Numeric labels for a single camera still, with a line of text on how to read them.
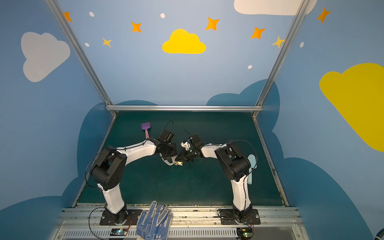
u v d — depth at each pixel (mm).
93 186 853
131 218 740
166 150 802
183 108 1227
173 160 939
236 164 537
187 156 863
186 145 926
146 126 1116
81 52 845
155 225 702
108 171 490
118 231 715
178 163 928
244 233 718
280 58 879
